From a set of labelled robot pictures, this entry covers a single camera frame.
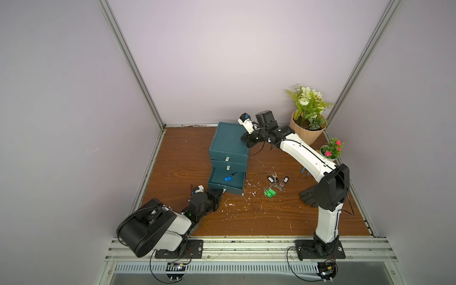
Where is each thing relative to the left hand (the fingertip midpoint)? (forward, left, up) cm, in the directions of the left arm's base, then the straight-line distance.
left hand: (227, 189), depth 84 cm
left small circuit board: (-32, +21, -10) cm, 39 cm away
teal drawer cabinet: (+11, -1, +13) cm, 17 cm away
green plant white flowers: (+36, -43, +22) cm, 60 cm away
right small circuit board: (-30, -41, -8) cm, 52 cm away
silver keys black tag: (+9, -25, -6) cm, 27 cm away
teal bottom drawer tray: (+8, -3, -6) cm, 10 cm away
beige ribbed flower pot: (+37, -47, +7) cm, 60 cm away
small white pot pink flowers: (+19, -54, +6) cm, 58 cm away
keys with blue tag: (+9, 0, -6) cm, 11 cm away
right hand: (+21, -7, +19) cm, 29 cm away
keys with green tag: (+2, -22, -6) cm, 23 cm away
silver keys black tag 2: (+5, -29, -7) cm, 30 cm away
